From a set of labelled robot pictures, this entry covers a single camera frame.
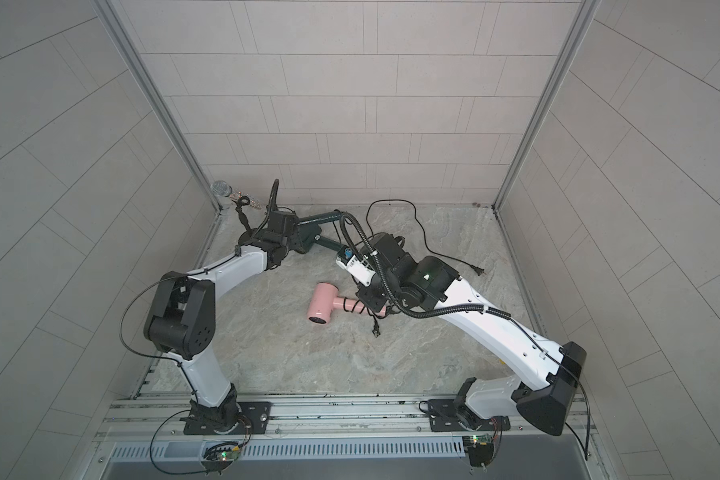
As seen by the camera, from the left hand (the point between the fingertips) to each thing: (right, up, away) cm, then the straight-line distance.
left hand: (292, 230), depth 97 cm
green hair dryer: (+5, -3, +4) cm, 7 cm away
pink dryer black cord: (+24, -23, -12) cm, 36 cm away
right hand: (+24, -13, -28) cm, 39 cm away
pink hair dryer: (+12, -20, -11) cm, 26 cm away
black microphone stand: (-17, 0, +5) cm, 17 cm away
